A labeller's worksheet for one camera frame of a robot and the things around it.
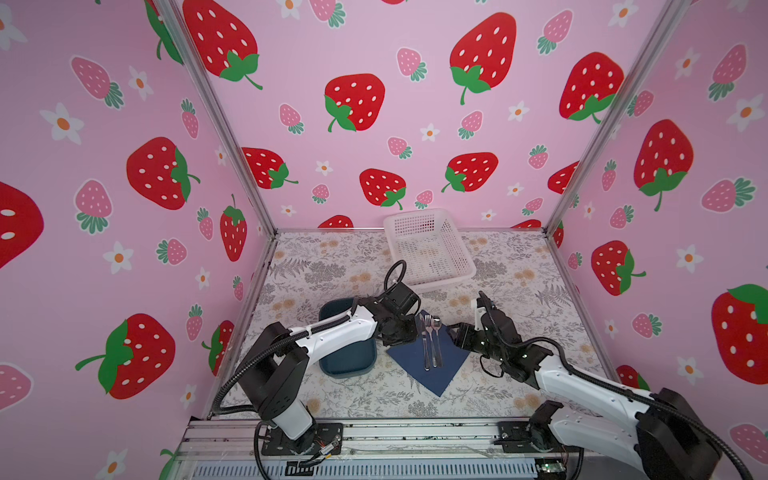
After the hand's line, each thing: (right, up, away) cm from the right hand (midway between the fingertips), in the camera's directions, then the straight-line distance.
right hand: (447, 330), depth 83 cm
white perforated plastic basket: (-1, +25, +31) cm, 40 cm away
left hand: (-8, -2, 0) cm, 8 cm away
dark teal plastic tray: (-28, -9, +2) cm, 29 cm away
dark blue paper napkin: (-10, -9, +4) cm, 14 cm away
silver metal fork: (-4, -4, +7) cm, 9 cm away
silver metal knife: (-6, -5, +7) cm, 10 cm away
